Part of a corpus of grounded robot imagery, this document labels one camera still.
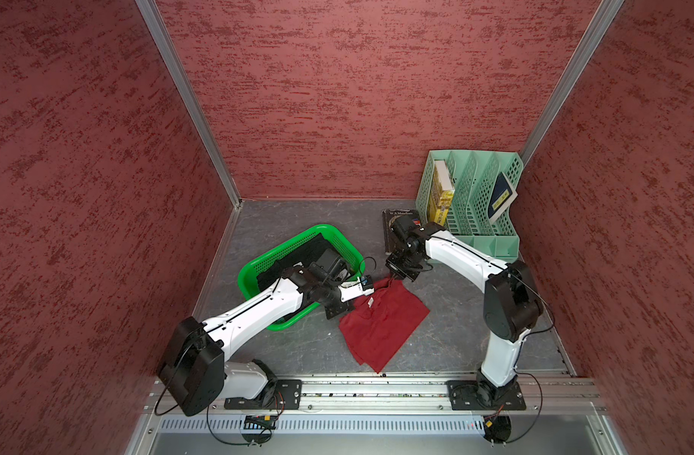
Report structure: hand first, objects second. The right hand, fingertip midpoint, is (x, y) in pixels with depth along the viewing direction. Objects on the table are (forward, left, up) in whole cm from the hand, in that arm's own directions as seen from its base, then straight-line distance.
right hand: (389, 278), depth 88 cm
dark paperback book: (+33, -3, -6) cm, 34 cm away
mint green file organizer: (+32, -37, -11) cm, 51 cm away
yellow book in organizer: (+21, -18, +16) cm, 32 cm away
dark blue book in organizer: (+30, -45, +6) cm, 55 cm away
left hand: (-11, +14, +2) cm, 17 cm away
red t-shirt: (-12, +3, -6) cm, 14 cm away
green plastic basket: (+1, +45, +1) cm, 45 cm away
